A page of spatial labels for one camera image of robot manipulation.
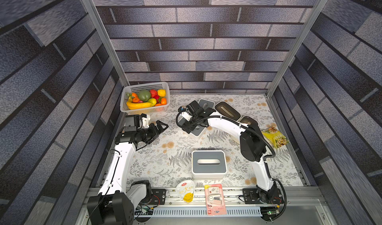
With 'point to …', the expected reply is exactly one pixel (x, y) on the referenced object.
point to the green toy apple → (153, 101)
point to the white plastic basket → (136, 88)
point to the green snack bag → (276, 138)
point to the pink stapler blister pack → (215, 202)
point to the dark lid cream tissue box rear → (225, 108)
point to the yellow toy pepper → (161, 92)
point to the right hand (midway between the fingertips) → (187, 121)
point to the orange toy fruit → (163, 101)
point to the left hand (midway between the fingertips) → (163, 129)
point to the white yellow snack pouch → (185, 190)
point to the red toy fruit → (153, 93)
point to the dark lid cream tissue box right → (248, 120)
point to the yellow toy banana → (131, 105)
